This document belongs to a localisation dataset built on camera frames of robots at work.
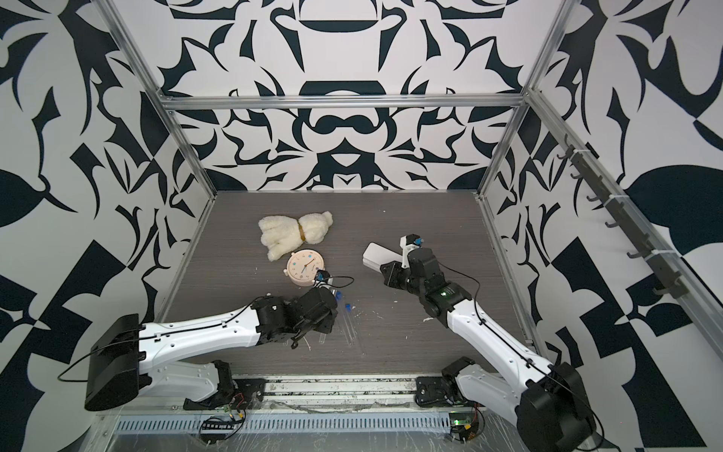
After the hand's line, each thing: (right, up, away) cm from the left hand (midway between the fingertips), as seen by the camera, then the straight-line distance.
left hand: (332, 306), depth 79 cm
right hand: (+14, +12, +2) cm, 18 cm away
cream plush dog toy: (-19, +19, +15) cm, 31 cm away
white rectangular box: (+13, +12, +17) cm, 24 cm away
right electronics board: (+34, -28, -8) cm, 44 cm away
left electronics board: (-29, -29, -7) cm, 42 cm away
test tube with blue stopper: (+4, -7, +6) cm, 10 cm away
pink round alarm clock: (-12, +8, +17) cm, 22 cm away
